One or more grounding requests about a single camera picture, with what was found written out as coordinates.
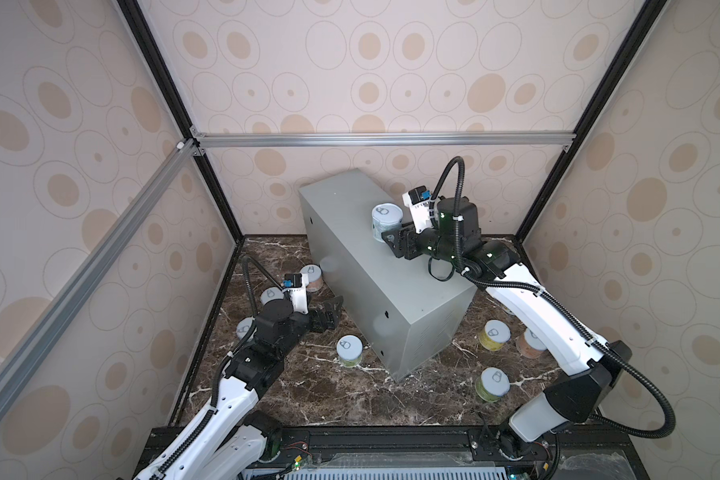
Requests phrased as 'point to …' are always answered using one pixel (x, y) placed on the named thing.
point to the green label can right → (492, 385)
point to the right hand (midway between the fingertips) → (394, 229)
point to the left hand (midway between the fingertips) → (335, 296)
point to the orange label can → (315, 277)
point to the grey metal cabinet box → (404, 316)
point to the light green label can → (349, 349)
